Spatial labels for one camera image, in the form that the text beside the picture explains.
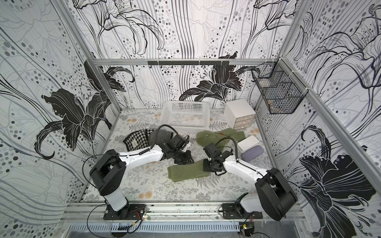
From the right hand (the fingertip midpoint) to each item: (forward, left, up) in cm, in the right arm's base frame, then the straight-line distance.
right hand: (207, 166), depth 87 cm
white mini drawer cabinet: (+32, -22, +11) cm, 41 cm away
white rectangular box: (+16, -28, 0) cm, 32 cm away
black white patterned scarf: (+15, +39, +7) cm, 43 cm away
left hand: (-1, +8, +4) cm, 9 cm away
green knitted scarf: (-5, +16, +3) cm, 17 cm away
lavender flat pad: (+6, -26, +3) cm, 27 cm away
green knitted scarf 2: (+18, -4, +3) cm, 19 cm away
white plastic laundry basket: (+41, +15, -1) cm, 44 cm away
